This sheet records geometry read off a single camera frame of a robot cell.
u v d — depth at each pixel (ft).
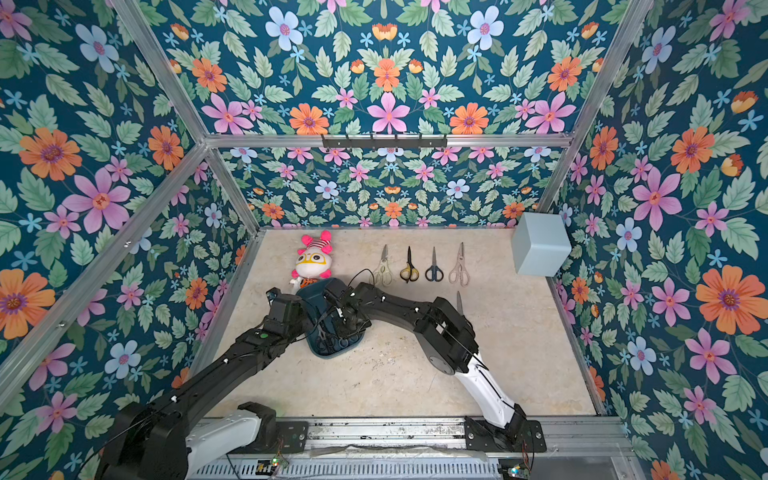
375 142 3.05
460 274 3.53
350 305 2.21
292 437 2.42
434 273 3.49
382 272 3.50
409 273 3.45
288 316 2.21
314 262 3.33
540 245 3.15
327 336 2.91
